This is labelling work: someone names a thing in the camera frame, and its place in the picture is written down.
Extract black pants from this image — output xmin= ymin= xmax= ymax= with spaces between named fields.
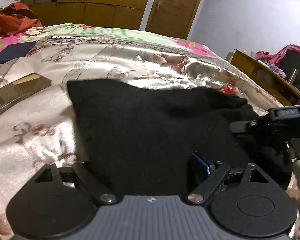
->
xmin=67 ymin=79 xmax=291 ymax=197

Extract wooden side table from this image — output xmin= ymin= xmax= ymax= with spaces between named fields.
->
xmin=226 ymin=49 xmax=300 ymax=106

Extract pink cloth pile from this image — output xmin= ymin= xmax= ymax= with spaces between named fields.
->
xmin=255 ymin=44 xmax=300 ymax=79

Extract white floral satin bedspread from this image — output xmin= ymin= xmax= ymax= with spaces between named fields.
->
xmin=0 ymin=23 xmax=300 ymax=238

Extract gold brown flat box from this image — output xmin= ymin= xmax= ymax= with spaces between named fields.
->
xmin=0 ymin=73 xmax=51 ymax=115

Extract brown wooden door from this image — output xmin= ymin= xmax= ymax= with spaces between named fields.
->
xmin=146 ymin=0 xmax=200 ymax=38

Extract dark blue flat booklet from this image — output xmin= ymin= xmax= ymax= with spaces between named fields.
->
xmin=0 ymin=42 xmax=37 ymax=64

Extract pink patterned bed sheet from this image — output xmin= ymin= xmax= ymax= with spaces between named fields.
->
xmin=0 ymin=27 xmax=217 ymax=57

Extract brown wooden wardrobe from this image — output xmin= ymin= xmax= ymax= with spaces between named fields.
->
xmin=21 ymin=0 xmax=147 ymax=30

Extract orange red cloth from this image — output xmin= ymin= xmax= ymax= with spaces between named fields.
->
xmin=0 ymin=2 xmax=43 ymax=37

